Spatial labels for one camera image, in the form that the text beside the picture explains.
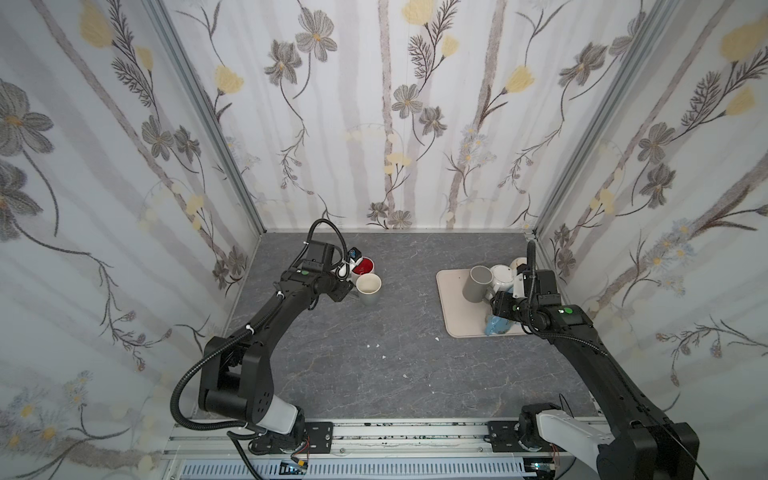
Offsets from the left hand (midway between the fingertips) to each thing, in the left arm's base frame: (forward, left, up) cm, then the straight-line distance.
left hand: (339, 270), depth 88 cm
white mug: (-1, -51, -4) cm, 51 cm away
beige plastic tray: (-8, -41, -17) cm, 45 cm away
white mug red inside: (+10, -7, -11) cm, 16 cm away
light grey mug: (+1, -8, -10) cm, 13 cm away
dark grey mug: (-1, -44, -9) cm, 45 cm away
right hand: (-11, -44, +3) cm, 46 cm away
